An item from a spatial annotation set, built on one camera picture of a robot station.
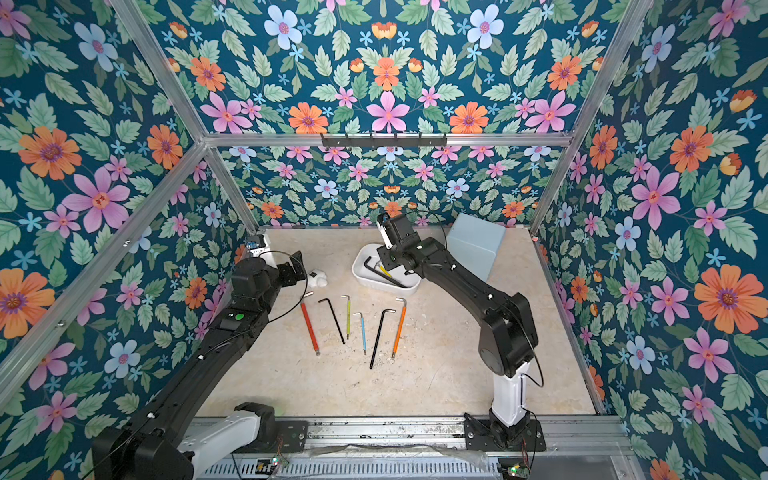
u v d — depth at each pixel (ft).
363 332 3.03
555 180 3.42
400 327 3.07
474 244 3.06
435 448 2.36
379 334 2.99
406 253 2.09
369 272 3.47
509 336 1.57
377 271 3.45
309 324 3.06
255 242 2.13
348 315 3.14
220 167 3.27
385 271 3.45
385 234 2.27
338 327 3.05
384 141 3.06
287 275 2.31
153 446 1.24
